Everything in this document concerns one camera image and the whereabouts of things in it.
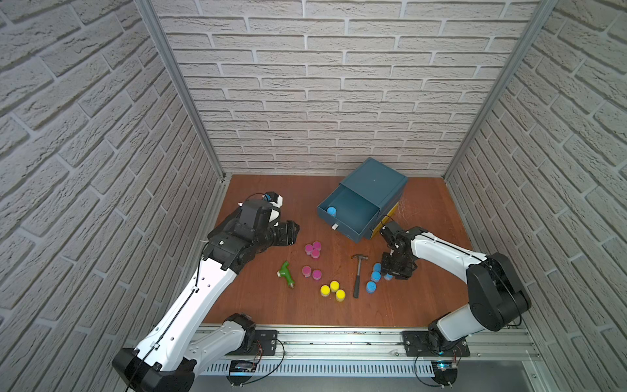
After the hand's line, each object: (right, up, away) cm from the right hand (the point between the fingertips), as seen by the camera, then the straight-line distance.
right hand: (390, 273), depth 87 cm
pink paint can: (-30, +8, +5) cm, 32 cm away
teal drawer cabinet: (-9, +29, -4) cm, 30 cm away
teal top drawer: (-16, +22, -1) cm, 28 cm away
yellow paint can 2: (-19, -6, -5) cm, 20 cm away
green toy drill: (-39, +1, 0) cm, 39 cm away
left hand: (-33, +20, -15) cm, 42 cm away
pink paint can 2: (-27, +9, +6) cm, 29 cm away
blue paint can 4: (-6, -1, -1) cm, 6 cm away
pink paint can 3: (-28, +7, +3) cm, 29 cm away
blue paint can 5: (-8, -4, -3) cm, 9 cm away
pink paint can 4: (-31, +1, -1) cm, 31 cm away
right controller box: (+11, -24, -17) cm, 31 cm away
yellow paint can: (-21, -3, -4) cm, 21 cm away
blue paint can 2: (-5, +3, -1) cm, 6 cm away
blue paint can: (-21, +23, -2) cm, 31 cm away
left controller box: (-49, -22, -17) cm, 56 cm away
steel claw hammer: (-13, -5, -2) cm, 14 cm away
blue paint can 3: (-2, 0, -2) cm, 3 cm away
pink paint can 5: (-27, 0, -1) cm, 27 cm away
